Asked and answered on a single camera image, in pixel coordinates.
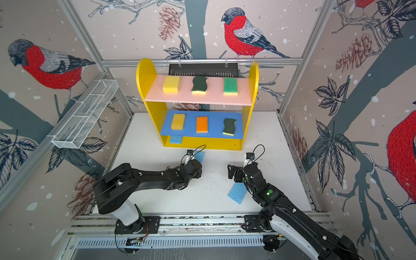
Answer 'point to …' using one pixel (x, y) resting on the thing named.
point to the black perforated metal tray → (218, 70)
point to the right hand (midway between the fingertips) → (235, 165)
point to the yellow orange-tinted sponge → (177, 122)
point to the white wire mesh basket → (85, 114)
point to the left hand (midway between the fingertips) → (199, 164)
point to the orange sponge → (202, 124)
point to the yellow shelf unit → (199, 112)
